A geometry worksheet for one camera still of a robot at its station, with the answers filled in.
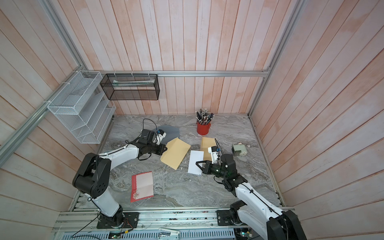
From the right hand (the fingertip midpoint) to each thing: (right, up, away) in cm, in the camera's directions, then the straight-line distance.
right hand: (196, 163), depth 80 cm
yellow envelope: (-12, +4, +19) cm, 23 cm away
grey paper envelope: (-17, +15, +31) cm, 39 cm away
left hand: (-19, +5, +13) cm, 23 cm away
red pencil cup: (+6, +18, +26) cm, 32 cm away
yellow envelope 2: (+8, +9, +24) cm, 27 cm away
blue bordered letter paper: (-1, +3, +2) cm, 4 cm away
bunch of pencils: (+5, +26, +15) cm, 31 cm away
